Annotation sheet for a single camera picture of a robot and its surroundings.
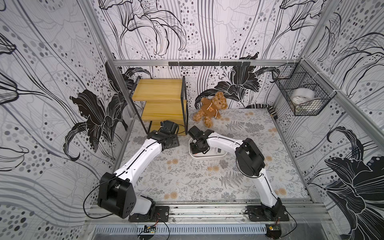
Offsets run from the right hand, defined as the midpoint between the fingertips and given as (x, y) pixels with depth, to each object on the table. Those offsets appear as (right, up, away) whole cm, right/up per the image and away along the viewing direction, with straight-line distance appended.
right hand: (195, 148), depth 98 cm
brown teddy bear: (+11, +27, +10) cm, 31 cm away
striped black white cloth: (+60, +29, +21) cm, 70 cm away
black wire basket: (+63, +48, -1) cm, 79 cm away
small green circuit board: (-22, -36, -26) cm, 49 cm away
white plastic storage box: (+11, -2, -3) cm, 12 cm away
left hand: (-13, +4, -14) cm, 20 cm away
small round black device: (+37, -35, -29) cm, 58 cm away
